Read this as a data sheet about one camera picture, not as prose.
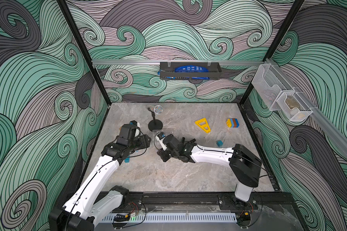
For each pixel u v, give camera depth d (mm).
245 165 465
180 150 642
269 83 927
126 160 873
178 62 941
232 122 1047
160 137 737
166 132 983
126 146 558
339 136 528
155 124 1039
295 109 638
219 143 946
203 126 1037
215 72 950
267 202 743
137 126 710
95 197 437
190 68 925
